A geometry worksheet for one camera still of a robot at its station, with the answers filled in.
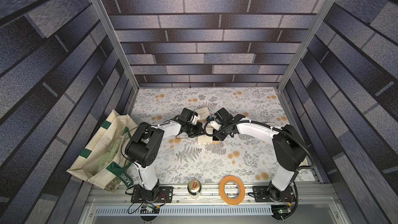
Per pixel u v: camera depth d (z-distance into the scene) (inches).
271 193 26.3
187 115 30.6
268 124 21.2
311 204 29.9
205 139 35.3
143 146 19.1
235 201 28.0
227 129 25.4
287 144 18.7
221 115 28.7
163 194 28.7
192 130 32.0
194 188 26.3
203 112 39.7
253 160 33.5
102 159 30.4
